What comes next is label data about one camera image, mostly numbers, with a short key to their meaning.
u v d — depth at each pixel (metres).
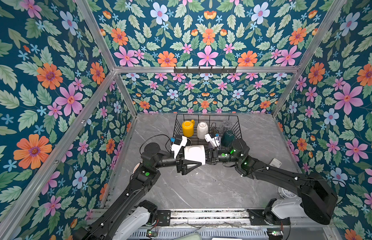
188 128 0.98
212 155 0.61
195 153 0.57
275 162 0.93
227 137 0.91
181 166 0.56
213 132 1.04
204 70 0.92
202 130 0.96
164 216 0.75
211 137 0.66
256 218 0.73
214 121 1.16
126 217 0.56
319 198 0.42
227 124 1.01
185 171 0.57
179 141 0.55
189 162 0.57
